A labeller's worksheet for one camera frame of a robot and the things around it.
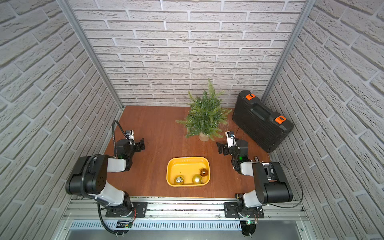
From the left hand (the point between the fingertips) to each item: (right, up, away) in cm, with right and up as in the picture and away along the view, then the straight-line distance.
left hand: (136, 136), depth 94 cm
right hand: (+58, -2, -1) cm, 58 cm away
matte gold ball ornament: (+39, -22, -14) cm, 47 cm away
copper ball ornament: (+43, -19, -11) cm, 49 cm away
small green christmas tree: (+45, +12, -9) cm, 47 cm away
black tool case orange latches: (+76, +10, -8) cm, 77 cm away
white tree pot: (+43, -1, +4) cm, 44 cm away
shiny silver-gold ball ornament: (+29, -22, -15) cm, 40 cm away
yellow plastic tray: (+34, -18, -7) cm, 39 cm away
